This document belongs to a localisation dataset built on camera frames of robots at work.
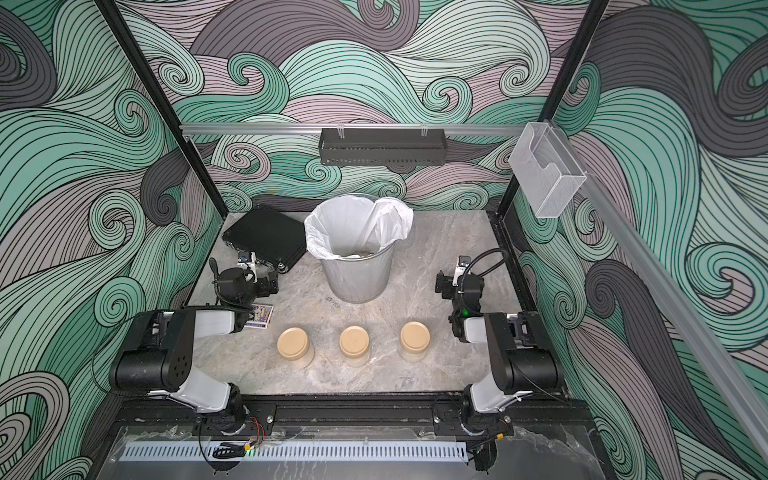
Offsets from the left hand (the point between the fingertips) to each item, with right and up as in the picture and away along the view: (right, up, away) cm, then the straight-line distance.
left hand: (260, 270), depth 94 cm
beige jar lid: (+48, -14, -15) cm, 53 cm away
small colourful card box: (+2, -14, -5) cm, 15 cm away
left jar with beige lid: (+16, -18, -18) cm, 30 cm away
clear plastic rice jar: (+48, -18, -19) cm, 54 cm away
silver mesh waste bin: (+34, -2, -11) cm, 35 cm away
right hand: (+63, -1, -1) cm, 63 cm away
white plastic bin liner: (+30, +14, +1) cm, 33 cm away
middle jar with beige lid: (+32, -18, -19) cm, 41 cm away
